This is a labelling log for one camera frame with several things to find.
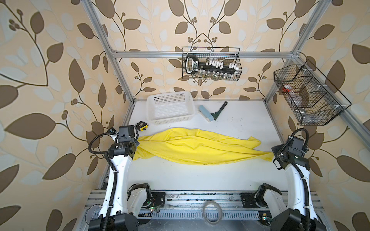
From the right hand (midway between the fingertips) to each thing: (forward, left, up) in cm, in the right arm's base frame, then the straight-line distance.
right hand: (277, 151), depth 79 cm
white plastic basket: (+46, +64, -10) cm, 80 cm away
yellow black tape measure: (+26, +83, -8) cm, 87 cm away
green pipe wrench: (+38, +27, -11) cm, 47 cm away
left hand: (+4, +84, +8) cm, 84 cm away
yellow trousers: (+10, +49, -9) cm, 51 cm away
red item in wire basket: (+28, -8, +21) cm, 36 cm away
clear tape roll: (-26, +35, -8) cm, 44 cm away
